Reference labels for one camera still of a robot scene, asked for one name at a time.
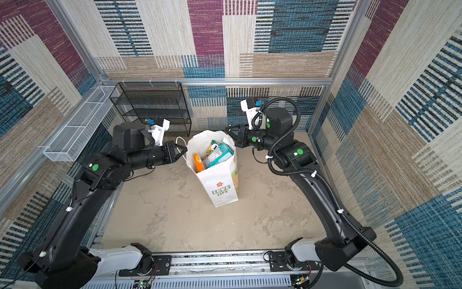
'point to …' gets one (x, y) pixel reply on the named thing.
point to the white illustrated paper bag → (221, 179)
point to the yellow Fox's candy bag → (213, 146)
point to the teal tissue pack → (222, 152)
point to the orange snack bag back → (199, 165)
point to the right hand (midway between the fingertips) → (228, 132)
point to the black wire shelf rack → (141, 101)
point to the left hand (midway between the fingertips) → (189, 148)
